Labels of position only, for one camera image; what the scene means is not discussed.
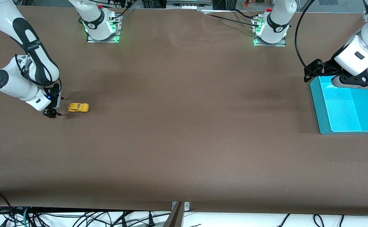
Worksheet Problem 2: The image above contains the yellow beetle toy car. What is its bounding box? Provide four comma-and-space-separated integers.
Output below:
67, 103, 90, 113

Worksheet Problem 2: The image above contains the teal plastic bin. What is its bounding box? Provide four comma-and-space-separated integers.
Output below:
310, 76, 368, 135

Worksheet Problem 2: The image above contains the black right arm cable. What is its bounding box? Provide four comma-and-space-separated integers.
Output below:
14, 38, 63, 101

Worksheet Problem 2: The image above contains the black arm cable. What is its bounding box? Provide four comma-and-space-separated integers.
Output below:
14, 38, 63, 101
294, 0, 322, 76

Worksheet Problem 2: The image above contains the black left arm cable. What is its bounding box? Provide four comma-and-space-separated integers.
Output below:
294, 0, 322, 76

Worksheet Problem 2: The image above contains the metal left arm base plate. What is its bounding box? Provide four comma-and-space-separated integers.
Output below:
253, 16, 287, 47

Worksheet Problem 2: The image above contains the black table cable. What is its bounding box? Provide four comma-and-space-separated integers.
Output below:
207, 14, 260, 27
231, 9, 258, 20

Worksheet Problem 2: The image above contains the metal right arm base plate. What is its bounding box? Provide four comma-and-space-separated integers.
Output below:
87, 14, 122, 43

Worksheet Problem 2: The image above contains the black base cable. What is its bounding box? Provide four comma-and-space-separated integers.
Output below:
108, 0, 134, 22

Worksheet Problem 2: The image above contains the black floor cable with plug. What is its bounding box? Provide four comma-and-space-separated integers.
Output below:
141, 211, 172, 227
110, 211, 140, 227

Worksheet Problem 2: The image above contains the aluminium frame rail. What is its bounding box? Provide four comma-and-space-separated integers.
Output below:
166, 0, 213, 10

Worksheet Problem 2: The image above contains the looped black floor cable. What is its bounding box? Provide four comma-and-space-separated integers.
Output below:
313, 214, 326, 227

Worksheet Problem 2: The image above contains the dark angled post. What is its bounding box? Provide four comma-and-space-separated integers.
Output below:
163, 202, 184, 227

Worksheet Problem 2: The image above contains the metal table edge bracket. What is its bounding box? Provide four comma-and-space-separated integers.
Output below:
171, 201, 190, 211

